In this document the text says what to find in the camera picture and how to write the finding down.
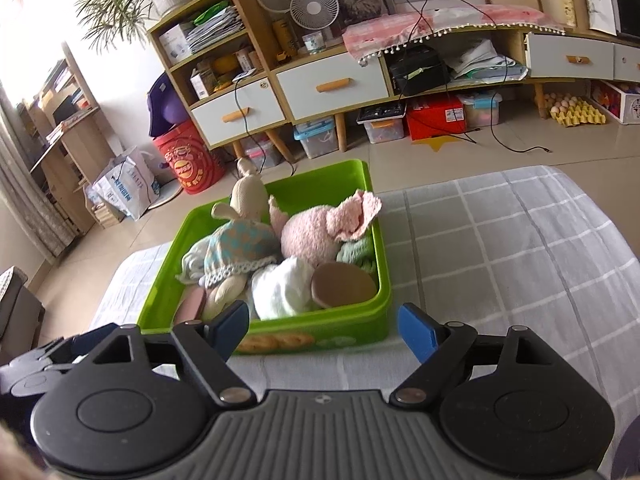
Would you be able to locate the brown round cushion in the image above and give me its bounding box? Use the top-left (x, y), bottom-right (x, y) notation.
top-left (310, 261), bottom-right (378, 309)

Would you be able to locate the long wooden tv cabinet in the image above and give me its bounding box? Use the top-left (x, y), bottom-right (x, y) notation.
top-left (269, 24), bottom-right (640, 154)

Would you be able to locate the black printer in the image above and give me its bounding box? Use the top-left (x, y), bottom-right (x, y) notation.
top-left (385, 44), bottom-right (450, 96)

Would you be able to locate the yellow egg tray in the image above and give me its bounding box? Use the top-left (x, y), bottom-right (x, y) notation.
top-left (544, 93), bottom-right (606, 128)

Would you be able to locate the pink plush toy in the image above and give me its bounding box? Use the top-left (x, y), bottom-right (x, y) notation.
top-left (268, 190), bottom-right (382, 268)

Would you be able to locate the stack of papers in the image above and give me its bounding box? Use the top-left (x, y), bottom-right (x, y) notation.
top-left (186, 6), bottom-right (244, 54)

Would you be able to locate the wooden shelf cabinet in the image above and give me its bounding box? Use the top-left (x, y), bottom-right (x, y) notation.
top-left (148, 0), bottom-right (295, 162)

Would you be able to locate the grey checked tablecloth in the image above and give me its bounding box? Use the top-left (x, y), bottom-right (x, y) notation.
top-left (89, 166), bottom-right (639, 470)

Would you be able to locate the blue lid storage box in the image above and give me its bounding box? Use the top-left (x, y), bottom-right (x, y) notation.
top-left (294, 117), bottom-right (338, 159)

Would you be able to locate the white paper shopping bag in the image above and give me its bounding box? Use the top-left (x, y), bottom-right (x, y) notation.
top-left (92, 146), bottom-right (160, 221)

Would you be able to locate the pink folded cloth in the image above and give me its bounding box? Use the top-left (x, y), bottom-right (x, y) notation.
top-left (172, 286), bottom-right (206, 325)

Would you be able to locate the red printed bucket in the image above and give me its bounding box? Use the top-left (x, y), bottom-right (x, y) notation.
top-left (153, 119), bottom-right (226, 195)

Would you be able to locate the mint green fluffy cloth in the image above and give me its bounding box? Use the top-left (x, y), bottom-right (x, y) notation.
top-left (336, 235), bottom-right (376, 274)

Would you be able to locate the pink table runner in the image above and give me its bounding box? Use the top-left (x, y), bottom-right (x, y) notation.
top-left (342, 1), bottom-right (565, 63)

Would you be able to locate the beige bunny doll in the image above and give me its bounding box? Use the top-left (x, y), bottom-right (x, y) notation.
top-left (176, 157), bottom-right (280, 321)

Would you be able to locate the clear box orange handle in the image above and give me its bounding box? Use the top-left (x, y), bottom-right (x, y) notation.
top-left (357, 102), bottom-right (406, 144)

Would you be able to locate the white cloth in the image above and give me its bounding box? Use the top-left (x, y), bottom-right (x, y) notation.
top-left (250, 257), bottom-right (314, 321)

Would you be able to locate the red cardboard box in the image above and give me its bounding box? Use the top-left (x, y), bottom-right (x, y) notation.
top-left (406, 96), bottom-right (466, 142)

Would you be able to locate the clear box pink label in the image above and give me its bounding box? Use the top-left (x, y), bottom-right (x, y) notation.
top-left (241, 133), bottom-right (283, 170)

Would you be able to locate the green plastic bin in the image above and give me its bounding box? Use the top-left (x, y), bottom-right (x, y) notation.
top-left (136, 158), bottom-right (394, 356)

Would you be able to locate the small white fan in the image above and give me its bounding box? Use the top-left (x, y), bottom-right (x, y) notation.
top-left (290, 0), bottom-right (340, 30)

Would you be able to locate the black power cable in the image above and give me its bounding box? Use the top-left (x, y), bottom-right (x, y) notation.
top-left (394, 0), bottom-right (554, 155)

